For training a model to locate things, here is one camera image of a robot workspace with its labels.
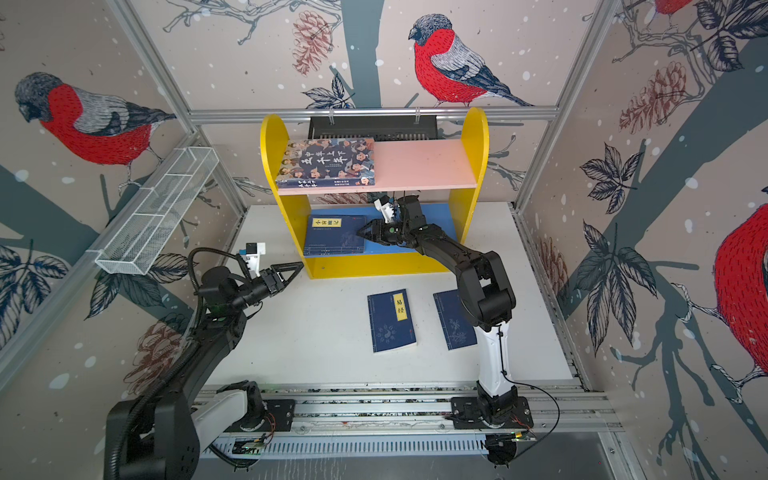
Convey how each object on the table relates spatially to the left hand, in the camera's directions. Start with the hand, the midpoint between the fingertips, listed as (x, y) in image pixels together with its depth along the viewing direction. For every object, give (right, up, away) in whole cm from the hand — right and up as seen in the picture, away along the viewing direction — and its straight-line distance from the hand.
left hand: (298, 270), depth 75 cm
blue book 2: (+24, -18, +16) cm, 33 cm away
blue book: (+6, +9, +17) cm, 20 cm away
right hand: (+14, +8, +16) cm, 23 cm away
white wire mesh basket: (-39, +18, +6) cm, 44 cm away
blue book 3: (+44, -18, +13) cm, 49 cm away
